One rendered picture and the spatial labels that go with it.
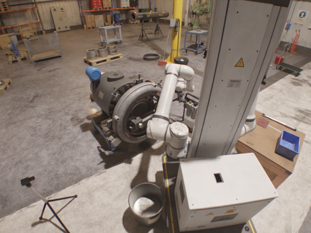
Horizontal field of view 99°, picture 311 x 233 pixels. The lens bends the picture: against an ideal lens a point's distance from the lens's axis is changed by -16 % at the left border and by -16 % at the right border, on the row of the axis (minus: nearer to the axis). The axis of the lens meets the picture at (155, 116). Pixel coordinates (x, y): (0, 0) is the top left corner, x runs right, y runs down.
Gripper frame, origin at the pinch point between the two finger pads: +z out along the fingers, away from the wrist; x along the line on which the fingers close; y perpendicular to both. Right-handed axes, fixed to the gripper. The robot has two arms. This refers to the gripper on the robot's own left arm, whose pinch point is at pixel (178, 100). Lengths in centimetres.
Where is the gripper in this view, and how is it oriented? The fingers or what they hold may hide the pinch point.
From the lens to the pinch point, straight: 234.2
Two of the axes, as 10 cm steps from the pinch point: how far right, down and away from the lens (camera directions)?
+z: 0.0, 7.9, 6.1
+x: -2.1, -6.0, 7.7
